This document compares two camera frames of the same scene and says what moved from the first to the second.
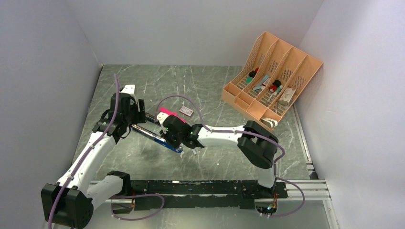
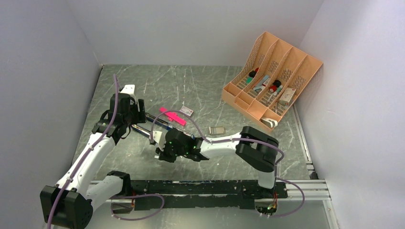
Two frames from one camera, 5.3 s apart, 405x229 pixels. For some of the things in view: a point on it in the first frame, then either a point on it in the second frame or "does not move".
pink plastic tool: x=168 y=113 does not move
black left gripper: x=140 y=117 does not move
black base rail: x=203 y=194 does not move
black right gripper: x=165 y=133 -> x=164 y=155
